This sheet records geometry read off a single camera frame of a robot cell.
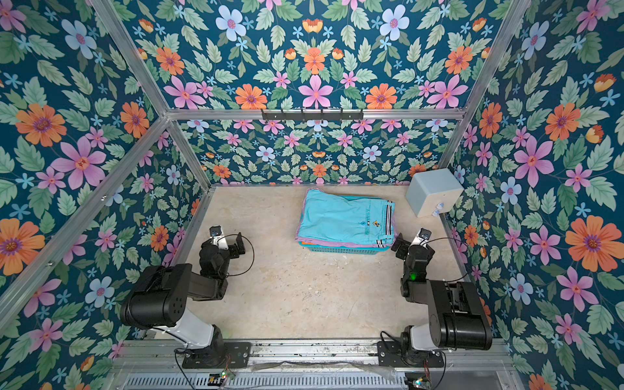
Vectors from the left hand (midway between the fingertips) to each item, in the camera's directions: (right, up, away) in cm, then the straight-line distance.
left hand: (228, 232), depth 92 cm
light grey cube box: (+82, +16, +6) cm, 83 cm away
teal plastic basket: (+44, -5, -8) cm, 45 cm away
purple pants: (+28, -1, -6) cm, 28 cm away
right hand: (+71, -1, -2) cm, 71 cm away
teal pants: (+37, +6, +1) cm, 38 cm away
